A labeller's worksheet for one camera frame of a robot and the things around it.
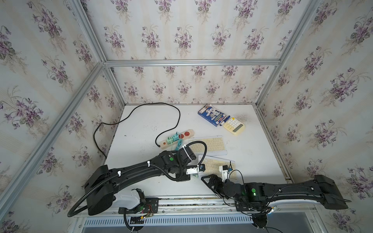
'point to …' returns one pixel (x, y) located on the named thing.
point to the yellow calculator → (234, 125)
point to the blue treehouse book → (211, 114)
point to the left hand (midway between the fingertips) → (189, 172)
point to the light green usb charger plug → (169, 140)
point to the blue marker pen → (225, 120)
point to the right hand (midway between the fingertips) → (206, 183)
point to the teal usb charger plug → (175, 137)
